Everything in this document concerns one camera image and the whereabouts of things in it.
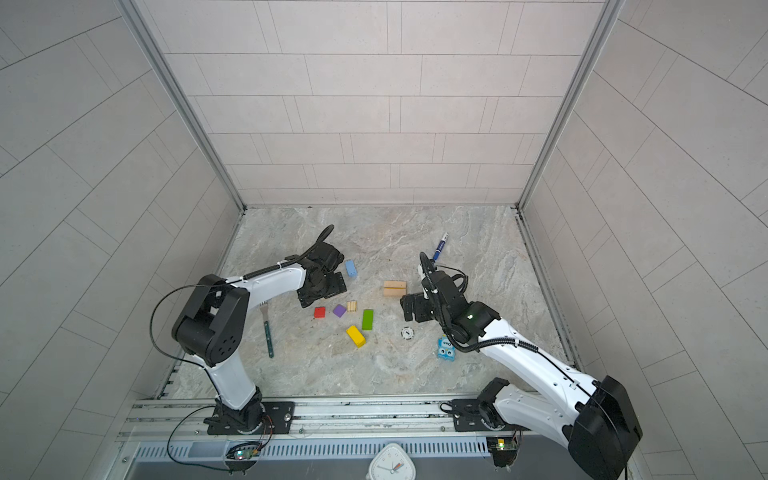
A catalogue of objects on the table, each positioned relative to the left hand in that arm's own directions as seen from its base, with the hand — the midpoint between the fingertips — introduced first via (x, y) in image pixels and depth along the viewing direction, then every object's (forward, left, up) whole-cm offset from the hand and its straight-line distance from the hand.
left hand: (341, 288), depth 94 cm
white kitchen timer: (-44, -17, +4) cm, 47 cm away
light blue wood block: (+6, -3, +2) cm, 7 cm away
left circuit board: (-42, +14, +5) cm, 45 cm away
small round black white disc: (-14, -21, +1) cm, 25 cm away
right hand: (-10, -23, +12) cm, 27 cm away
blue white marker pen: (+17, -33, 0) cm, 37 cm away
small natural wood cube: (-7, -4, +1) cm, 8 cm away
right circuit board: (-41, -43, +1) cm, 59 cm away
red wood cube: (-8, +5, 0) cm, 10 cm away
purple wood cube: (-8, -1, +1) cm, 8 cm away
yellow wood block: (-16, -7, +2) cm, 18 cm away
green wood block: (-11, -9, +1) cm, 14 cm away
